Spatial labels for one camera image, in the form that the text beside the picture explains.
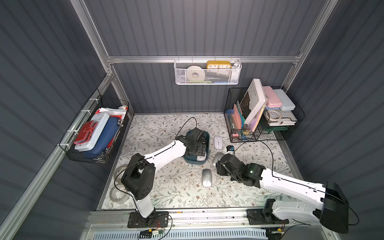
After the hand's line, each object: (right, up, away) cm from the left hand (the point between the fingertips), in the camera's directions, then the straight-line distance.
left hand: (198, 150), depth 88 cm
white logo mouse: (+2, -5, +5) cm, 8 cm away
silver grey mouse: (+5, -16, -2) cm, 16 cm away
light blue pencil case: (+57, +29, +8) cm, 65 cm away
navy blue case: (-43, +11, -20) cm, 49 cm away
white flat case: (-46, +18, -18) cm, 53 cm away
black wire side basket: (-47, +25, -4) cm, 54 cm away
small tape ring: (+47, +22, +4) cm, 52 cm away
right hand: (+13, -8, -8) cm, 17 cm away
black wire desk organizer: (+38, +22, +3) cm, 44 cm away
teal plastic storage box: (-4, -7, +6) cm, 9 cm away
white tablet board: (+33, +30, 0) cm, 44 cm away
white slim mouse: (+14, +4, +14) cm, 20 cm away
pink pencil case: (+46, +31, +3) cm, 56 cm away
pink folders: (+29, +21, +22) cm, 42 cm away
